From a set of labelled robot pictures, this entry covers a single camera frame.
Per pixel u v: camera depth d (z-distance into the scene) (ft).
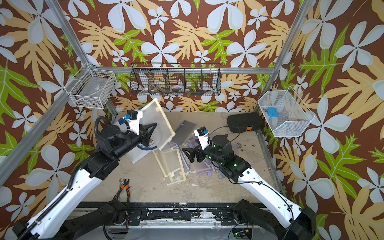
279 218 1.36
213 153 1.93
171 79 3.20
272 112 2.82
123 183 2.78
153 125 2.04
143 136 1.76
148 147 3.07
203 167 3.00
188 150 2.01
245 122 3.56
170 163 2.99
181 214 2.49
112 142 1.49
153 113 2.06
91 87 2.82
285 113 2.76
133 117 1.67
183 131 3.42
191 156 2.05
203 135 1.95
